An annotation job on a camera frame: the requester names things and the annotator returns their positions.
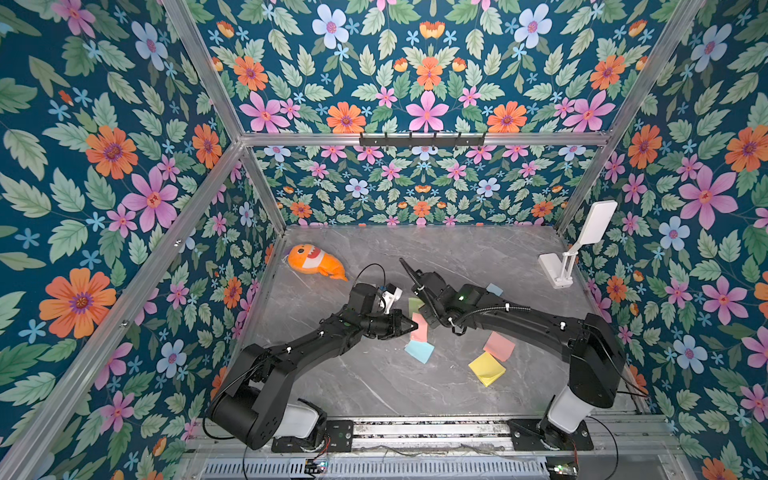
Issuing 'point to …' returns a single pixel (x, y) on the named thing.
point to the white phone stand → (562, 278)
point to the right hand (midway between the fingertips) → (437, 300)
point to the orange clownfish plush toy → (309, 259)
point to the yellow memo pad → (487, 369)
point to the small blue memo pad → (494, 289)
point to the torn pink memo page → (421, 334)
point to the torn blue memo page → (419, 350)
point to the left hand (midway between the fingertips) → (420, 326)
